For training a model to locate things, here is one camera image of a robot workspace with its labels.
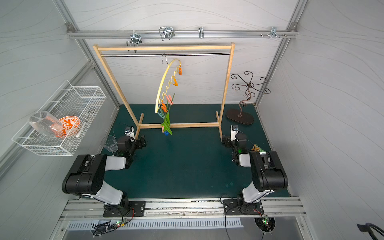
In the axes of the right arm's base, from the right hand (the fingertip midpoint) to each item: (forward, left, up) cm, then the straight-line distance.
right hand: (231, 134), depth 95 cm
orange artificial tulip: (+2, +42, +7) cm, 43 cm away
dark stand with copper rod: (+18, -13, -5) cm, 22 cm away
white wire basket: (-1, +84, +27) cm, 88 cm away
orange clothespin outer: (+29, +35, +27) cm, 53 cm away
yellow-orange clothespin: (+17, +36, +26) cm, 48 cm away
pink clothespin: (+3, +37, +26) cm, 46 cm away
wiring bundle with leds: (-52, +62, -1) cm, 81 cm away
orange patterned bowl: (-18, +79, +28) cm, 86 cm away
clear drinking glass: (-10, +78, -2) cm, 79 cm away
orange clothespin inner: (-2, +39, +26) cm, 47 cm away
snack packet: (-8, -15, -4) cm, 17 cm away
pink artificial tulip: (+3, +36, +26) cm, 45 cm away
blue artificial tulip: (-5, +40, +14) cm, 42 cm away
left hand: (-5, +61, +1) cm, 61 cm away
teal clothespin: (-6, +40, +26) cm, 49 cm away
